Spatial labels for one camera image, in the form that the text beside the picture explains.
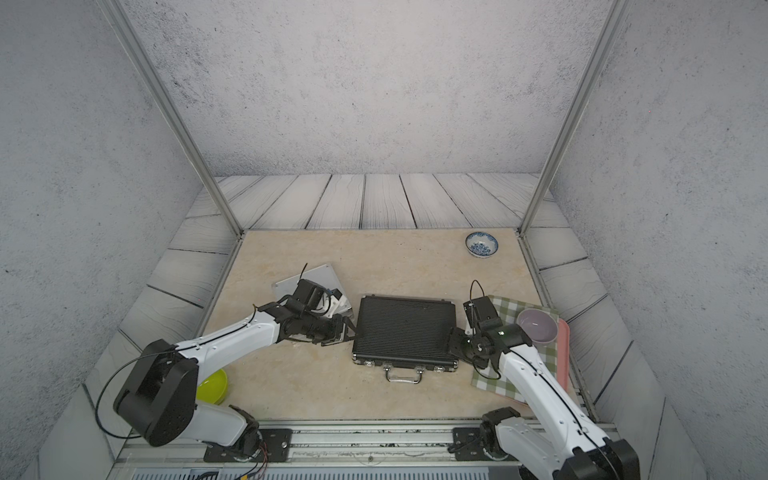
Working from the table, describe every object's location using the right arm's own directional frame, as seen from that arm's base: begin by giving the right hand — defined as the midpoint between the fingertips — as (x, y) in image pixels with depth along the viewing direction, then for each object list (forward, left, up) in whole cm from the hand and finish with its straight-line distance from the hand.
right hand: (453, 349), depth 80 cm
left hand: (+3, +25, +1) cm, 26 cm away
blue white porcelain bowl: (+44, -16, -8) cm, 48 cm away
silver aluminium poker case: (+27, +40, -3) cm, 48 cm away
